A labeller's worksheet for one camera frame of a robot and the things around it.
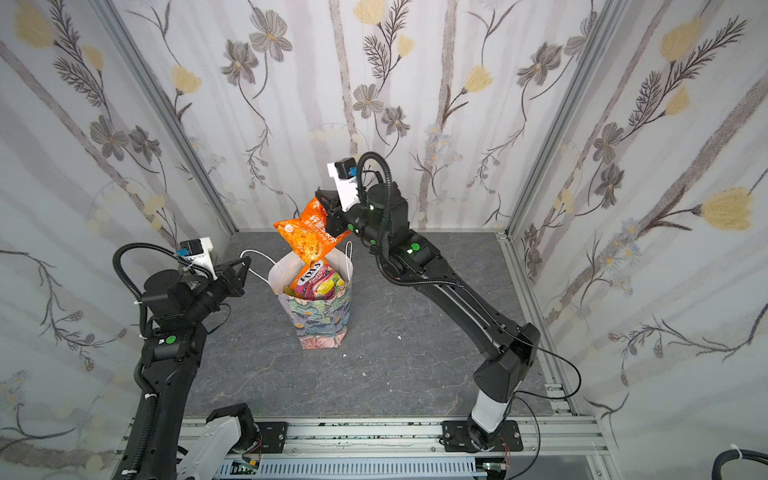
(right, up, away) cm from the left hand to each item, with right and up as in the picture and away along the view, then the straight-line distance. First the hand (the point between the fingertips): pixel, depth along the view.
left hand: (243, 250), depth 68 cm
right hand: (+20, +13, -12) cm, 26 cm away
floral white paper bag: (+16, -19, +10) cm, 27 cm away
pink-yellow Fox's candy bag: (+15, -8, +13) cm, 21 cm away
